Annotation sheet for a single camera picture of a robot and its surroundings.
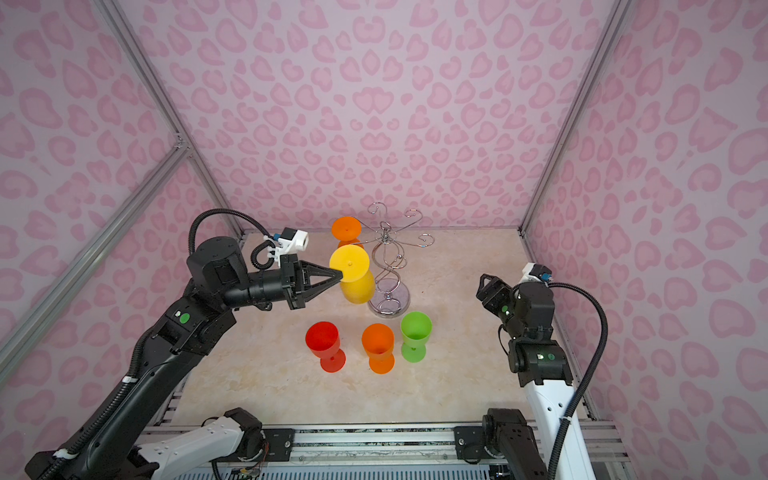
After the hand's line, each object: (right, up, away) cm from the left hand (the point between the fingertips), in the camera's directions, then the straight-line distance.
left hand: (339, 274), depth 52 cm
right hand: (+33, -3, +20) cm, 38 cm away
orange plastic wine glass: (+5, -19, +25) cm, 32 cm away
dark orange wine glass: (-2, +10, +23) cm, 25 cm away
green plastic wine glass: (+16, -17, +31) cm, 39 cm away
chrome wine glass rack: (+8, -10, +46) cm, 48 cm away
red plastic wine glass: (-8, -18, +23) cm, 30 cm away
